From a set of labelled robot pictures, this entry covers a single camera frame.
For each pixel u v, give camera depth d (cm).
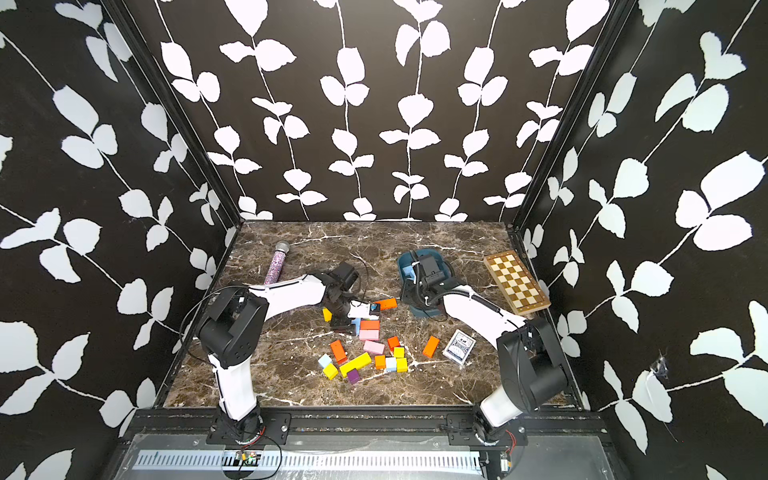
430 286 68
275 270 101
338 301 73
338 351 86
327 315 92
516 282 101
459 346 87
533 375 44
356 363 84
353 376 81
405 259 104
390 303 98
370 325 90
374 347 88
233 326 50
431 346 88
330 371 82
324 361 84
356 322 90
